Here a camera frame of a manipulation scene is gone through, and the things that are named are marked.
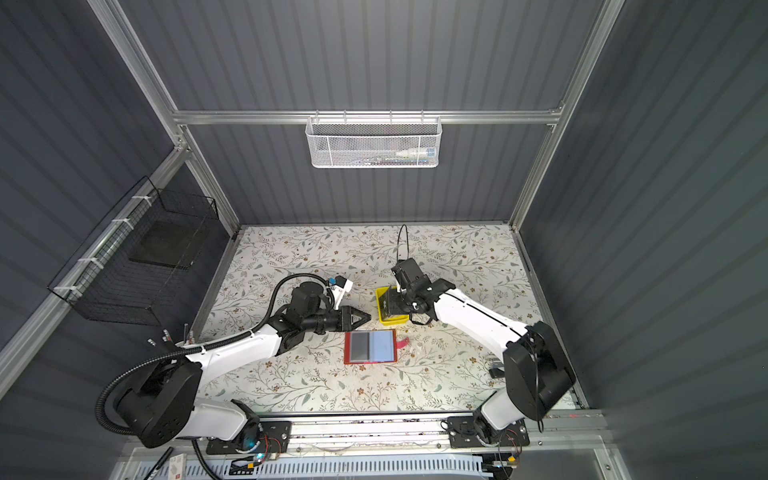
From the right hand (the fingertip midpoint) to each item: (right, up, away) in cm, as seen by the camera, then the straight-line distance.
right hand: (393, 304), depth 86 cm
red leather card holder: (-7, -13, +3) cm, 15 cm away
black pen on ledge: (-56, -35, -16) cm, 68 cm away
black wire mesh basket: (-65, +11, -14) cm, 67 cm away
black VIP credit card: (+1, +2, -9) cm, 9 cm away
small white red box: (-51, -35, -16) cm, 64 cm away
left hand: (-6, -3, -5) cm, 8 cm away
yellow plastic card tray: (+4, -6, +8) cm, 11 cm away
